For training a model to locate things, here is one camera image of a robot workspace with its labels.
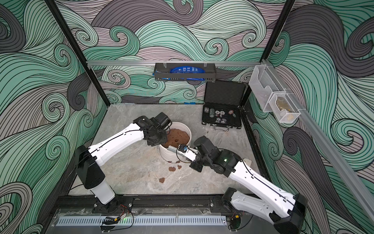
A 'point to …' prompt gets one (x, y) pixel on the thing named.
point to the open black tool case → (222, 107)
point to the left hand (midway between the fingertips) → (165, 139)
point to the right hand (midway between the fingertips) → (191, 155)
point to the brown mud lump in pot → (175, 137)
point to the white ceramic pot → (171, 157)
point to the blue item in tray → (187, 69)
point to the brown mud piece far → (173, 169)
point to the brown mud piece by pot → (179, 166)
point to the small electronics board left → (108, 223)
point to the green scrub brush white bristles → (172, 148)
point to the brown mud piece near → (161, 180)
